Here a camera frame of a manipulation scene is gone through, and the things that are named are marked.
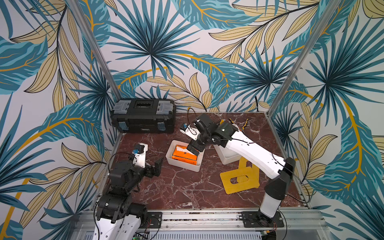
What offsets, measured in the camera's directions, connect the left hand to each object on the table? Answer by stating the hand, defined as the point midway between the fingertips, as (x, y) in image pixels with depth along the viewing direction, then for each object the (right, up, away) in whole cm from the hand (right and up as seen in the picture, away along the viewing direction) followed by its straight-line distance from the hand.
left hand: (153, 157), depth 68 cm
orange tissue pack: (+11, -2, +20) cm, 23 cm away
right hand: (+18, +8, +8) cm, 21 cm away
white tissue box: (+4, -1, +20) cm, 21 cm away
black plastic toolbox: (-13, +21, +27) cm, 36 cm away
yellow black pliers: (+54, +13, +41) cm, 69 cm away
